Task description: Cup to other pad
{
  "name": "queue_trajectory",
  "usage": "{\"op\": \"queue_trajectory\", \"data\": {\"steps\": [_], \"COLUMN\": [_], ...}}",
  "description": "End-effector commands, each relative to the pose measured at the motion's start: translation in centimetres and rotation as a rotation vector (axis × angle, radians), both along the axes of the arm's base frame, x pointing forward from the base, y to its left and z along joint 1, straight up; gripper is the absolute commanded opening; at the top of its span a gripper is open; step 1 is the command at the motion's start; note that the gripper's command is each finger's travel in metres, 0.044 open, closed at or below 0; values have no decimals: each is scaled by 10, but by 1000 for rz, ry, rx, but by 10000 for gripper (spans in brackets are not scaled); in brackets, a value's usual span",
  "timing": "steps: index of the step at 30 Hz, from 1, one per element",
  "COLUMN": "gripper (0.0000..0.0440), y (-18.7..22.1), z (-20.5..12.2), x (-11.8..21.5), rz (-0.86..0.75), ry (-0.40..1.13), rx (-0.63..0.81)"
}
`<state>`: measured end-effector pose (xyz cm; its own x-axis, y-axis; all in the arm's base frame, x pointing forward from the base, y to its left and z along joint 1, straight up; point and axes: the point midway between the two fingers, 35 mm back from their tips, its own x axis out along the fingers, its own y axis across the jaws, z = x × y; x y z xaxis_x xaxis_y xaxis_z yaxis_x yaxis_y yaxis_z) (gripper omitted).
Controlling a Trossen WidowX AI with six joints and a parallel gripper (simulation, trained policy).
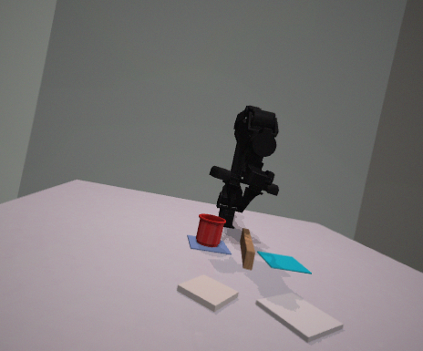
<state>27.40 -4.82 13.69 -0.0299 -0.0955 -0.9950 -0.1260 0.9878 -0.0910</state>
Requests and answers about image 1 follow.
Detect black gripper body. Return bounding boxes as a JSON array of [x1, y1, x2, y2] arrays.
[[210, 153, 279, 196]]

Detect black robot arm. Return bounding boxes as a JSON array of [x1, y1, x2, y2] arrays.
[[216, 106, 279, 229]]

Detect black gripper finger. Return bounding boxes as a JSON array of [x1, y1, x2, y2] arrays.
[[240, 187, 263, 212], [222, 180, 240, 210]]

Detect wooden bar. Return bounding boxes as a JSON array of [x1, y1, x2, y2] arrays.
[[240, 228, 255, 271]]

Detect red cup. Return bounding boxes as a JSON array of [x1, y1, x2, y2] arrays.
[[196, 214, 226, 247]]

